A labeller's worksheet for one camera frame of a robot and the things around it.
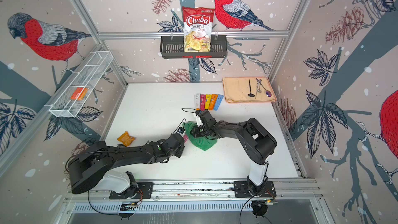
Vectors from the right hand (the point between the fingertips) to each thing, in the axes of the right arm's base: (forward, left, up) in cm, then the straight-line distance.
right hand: (192, 132), depth 92 cm
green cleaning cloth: (-7, -7, +2) cm, 10 cm away
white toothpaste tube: (+24, -1, 0) cm, 24 cm away
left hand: (-7, +4, 0) cm, 8 cm away
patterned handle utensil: (+40, -47, -2) cm, 62 cm away
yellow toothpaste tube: (+24, -9, 0) cm, 26 cm away
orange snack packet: (-6, +39, 0) cm, 39 cm away
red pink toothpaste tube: (+23, -6, 0) cm, 24 cm away
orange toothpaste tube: (+25, -13, 0) cm, 29 cm away
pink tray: (+37, -37, -1) cm, 53 cm away
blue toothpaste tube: (+23, -16, 0) cm, 28 cm away
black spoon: (+33, -41, -2) cm, 52 cm away
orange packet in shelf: (0, +49, +34) cm, 59 cm away
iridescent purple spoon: (+35, -54, -2) cm, 65 cm away
